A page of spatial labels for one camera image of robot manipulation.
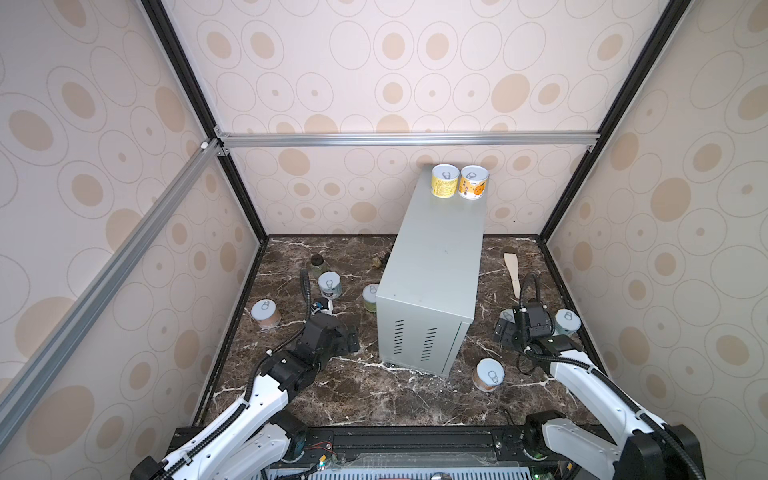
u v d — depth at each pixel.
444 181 0.79
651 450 0.39
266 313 0.92
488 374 0.80
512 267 1.10
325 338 0.59
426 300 0.61
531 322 0.65
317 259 1.01
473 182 0.79
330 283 0.99
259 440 0.58
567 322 0.90
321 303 0.70
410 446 0.76
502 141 1.59
